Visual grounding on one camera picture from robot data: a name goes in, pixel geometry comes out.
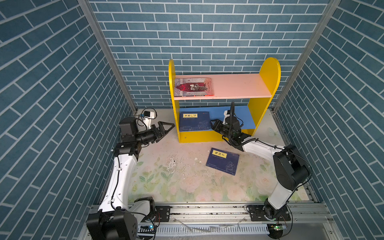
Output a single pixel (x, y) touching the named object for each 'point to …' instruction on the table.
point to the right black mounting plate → (257, 214)
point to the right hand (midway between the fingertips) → (210, 120)
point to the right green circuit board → (279, 227)
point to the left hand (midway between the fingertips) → (171, 129)
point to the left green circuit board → (146, 230)
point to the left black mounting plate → (162, 213)
